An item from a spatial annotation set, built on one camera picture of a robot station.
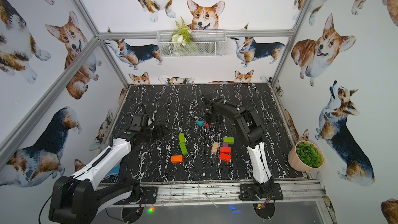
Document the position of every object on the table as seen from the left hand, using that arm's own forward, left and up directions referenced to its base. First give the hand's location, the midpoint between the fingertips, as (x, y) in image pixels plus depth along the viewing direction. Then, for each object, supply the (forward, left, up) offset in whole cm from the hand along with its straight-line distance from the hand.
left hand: (168, 129), depth 85 cm
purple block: (-6, -32, -9) cm, 33 cm away
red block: (+8, -21, -10) cm, 25 cm away
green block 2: (-7, -8, -8) cm, 14 cm away
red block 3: (-13, -31, -9) cm, 35 cm away
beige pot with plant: (-16, -68, +2) cm, 70 cm away
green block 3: (-3, -34, -9) cm, 36 cm away
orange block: (-13, -5, -9) cm, 17 cm away
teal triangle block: (+9, -17, -9) cm, 21 cm away
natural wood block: (-8, -25, -8) cm, 28 cm away
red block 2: (-9, -31, -9) cm, 34 cm away
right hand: (+9, -23, -9) cm, 27 cm away
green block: (-1, -6, -10) cm, 12 cm away
